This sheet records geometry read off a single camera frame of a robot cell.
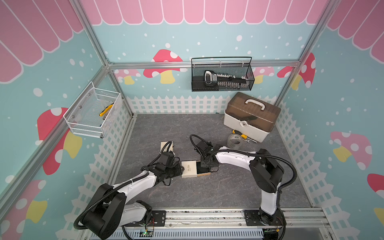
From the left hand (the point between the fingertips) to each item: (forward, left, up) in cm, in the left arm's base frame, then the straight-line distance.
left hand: (182, 172), depth 88 cm
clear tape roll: (+24, -35, -1) cm, 42 cm away
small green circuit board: (-30, +15, -4) cm, 34 cm away
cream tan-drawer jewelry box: (+2, -6, +1) cm, 7 cm away
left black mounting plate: (-24, +10, -2) cm, 26 cm away
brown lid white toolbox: (+28, -42, +18) cm, 54 cm away
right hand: (+6, -14, -1) cm, 15 cm away
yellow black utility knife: (+20, +39, +31) cm, 53 cm away
